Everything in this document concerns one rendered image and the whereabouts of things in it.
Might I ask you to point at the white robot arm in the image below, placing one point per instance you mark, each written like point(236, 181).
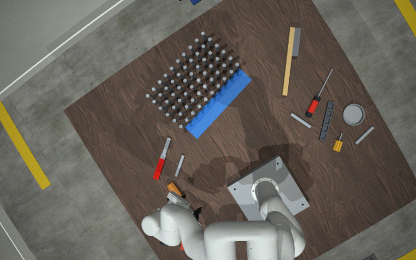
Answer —
point(278, 237)

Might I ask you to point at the orange-brown hexagonal prism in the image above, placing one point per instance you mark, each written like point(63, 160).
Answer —
point(173, 187)

